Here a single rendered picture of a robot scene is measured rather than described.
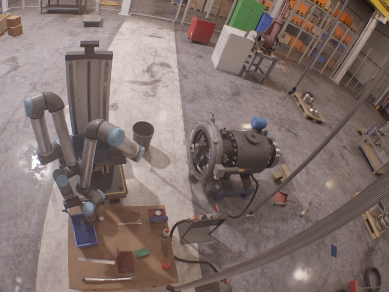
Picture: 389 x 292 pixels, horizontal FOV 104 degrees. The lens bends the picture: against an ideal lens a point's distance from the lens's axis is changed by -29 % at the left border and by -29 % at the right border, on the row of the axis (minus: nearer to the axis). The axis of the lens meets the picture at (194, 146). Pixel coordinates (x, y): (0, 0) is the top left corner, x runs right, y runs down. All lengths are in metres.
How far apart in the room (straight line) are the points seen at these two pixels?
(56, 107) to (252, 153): 2.14
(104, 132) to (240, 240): 2.27
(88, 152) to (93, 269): 1.06
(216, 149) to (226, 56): 4.05
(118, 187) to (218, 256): 1.46
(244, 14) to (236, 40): 3.45
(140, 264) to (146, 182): 1.27
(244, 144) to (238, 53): 3.84
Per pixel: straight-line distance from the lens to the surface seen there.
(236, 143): 2.56
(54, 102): 1.42
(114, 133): 1.25
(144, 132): 3.23
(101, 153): 2.11
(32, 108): 1.40
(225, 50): 5.92
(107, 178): 2.52
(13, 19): 7.45
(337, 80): 14.10
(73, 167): 1.65
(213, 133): 2.35
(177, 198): 2.86
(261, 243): 3.12
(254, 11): 9.29
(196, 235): 2.72
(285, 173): 3.83
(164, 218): 2.06
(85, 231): 2.11
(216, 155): 2.30
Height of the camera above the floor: 2.46
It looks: 45 degrees down
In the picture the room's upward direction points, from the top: 25 degrees clockwise
